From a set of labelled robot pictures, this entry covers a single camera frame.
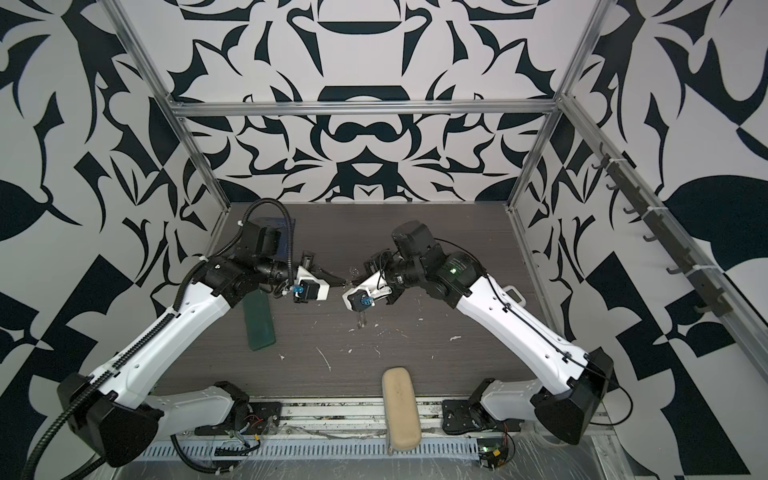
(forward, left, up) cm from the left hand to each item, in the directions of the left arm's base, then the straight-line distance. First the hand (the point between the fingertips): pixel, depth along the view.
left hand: (344, 267), depth 67 cm
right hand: (-1, -3, +1) cm, 3 cm away
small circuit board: (-33, -33, -30) cm, 56 cm away
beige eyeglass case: (-24, -12, -26) cm, 38 cm away
